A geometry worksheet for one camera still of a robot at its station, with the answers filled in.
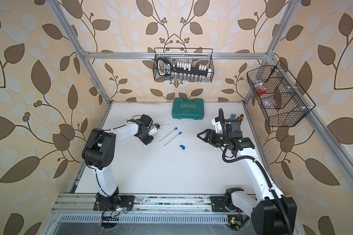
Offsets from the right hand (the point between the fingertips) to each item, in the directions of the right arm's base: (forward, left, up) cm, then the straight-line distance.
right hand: (201, 137), depth 77 cm
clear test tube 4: (+5, +35, -16) cm, 39 cm away
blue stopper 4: (+4, +10, -19) cm, 22 cm away
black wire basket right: (+17, -47, +7) cm, 50 cm away
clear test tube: (+21, +23, -17) cm, 35 cm away
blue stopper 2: (+16, +12, -19) cm, 27 cm away
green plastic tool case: (+36, +5, -15) cm, 39 cm away
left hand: (+12, +34, -18) cm, 40 cm away
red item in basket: (+21, -36, +13) cm, 44 cm away
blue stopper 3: (+6, +11, -20) cm, 23 cm away
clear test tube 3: (+11, +18, -20) cm, 29 cm away
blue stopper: (+20, +14, -19) cm, 31 cm away
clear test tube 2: (+12, +23, -19) cm, 32 cm away
